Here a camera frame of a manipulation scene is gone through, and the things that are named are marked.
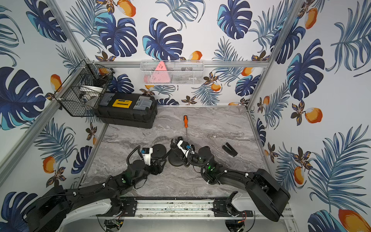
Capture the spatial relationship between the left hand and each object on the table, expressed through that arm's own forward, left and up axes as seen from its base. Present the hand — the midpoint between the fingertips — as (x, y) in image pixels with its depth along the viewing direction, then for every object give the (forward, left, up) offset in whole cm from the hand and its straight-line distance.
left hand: (162, 158), depth 81 cm
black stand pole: (0, -7, +17) cm, 19 cm away
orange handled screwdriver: (+33, -11, -10) cm, 36 cm away
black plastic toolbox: (+30, +28, +6) cm, 42 cm away
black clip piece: (+14, -41, -9) cm, 44 cm away
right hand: (+4, -7, +8) cm, 12 cm away
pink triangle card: (+44, +6, +24) cm, 51 cm away
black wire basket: (+25, +44, +26) cm, 57 cm away
